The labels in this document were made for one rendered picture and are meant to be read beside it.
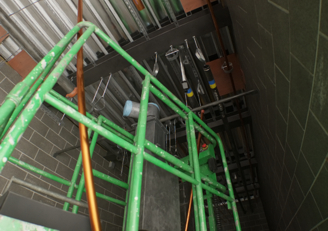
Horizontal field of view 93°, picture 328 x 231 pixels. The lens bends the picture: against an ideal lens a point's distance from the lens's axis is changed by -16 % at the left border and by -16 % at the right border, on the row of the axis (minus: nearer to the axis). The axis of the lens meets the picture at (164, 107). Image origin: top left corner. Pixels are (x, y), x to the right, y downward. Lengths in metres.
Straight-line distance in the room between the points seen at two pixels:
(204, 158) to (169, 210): 0.85
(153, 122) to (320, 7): 1.30
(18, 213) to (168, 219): 0.62
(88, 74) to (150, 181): 1.94
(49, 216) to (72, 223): 0.08
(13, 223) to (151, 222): 0.54
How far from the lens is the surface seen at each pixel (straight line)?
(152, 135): 1.47
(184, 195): 1.62
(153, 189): 0.93
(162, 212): 0.95
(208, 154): 1.70
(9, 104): 0.69
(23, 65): 3.30
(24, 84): 0.74
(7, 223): 0.53
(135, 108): 1.68
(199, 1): 2.27
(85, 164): 0.76
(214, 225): 1.69
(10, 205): 0.71
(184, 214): 1.59
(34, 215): 0.72
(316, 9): 0.76
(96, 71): 2.53
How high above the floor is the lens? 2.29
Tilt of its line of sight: 46 degrees up
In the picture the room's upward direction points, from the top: straight up
